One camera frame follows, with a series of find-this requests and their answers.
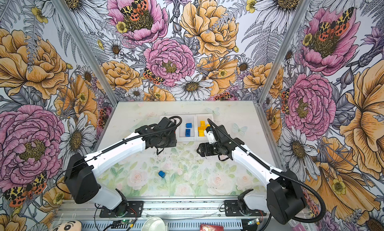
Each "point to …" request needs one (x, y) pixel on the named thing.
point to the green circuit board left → (126, 221)
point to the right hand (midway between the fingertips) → (204, 154)
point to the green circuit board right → (253, 222)
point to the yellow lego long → (202, 123)
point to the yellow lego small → (201, 131)
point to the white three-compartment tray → (194, 119)
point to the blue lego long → (187, 132)
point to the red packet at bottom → (209, 227)
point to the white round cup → (154, 224)
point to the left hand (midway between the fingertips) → (171, 145)
